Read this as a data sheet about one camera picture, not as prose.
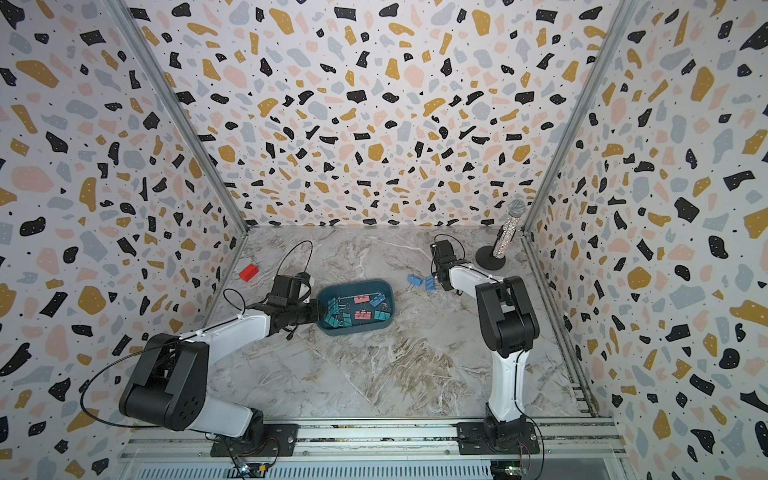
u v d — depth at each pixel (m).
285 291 0.73
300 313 0.78
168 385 0.43
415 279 1.06
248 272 1.06
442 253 0.83
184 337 0.48
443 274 0.76
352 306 0.98
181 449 0.73
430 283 1.04
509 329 0.53
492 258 1.06
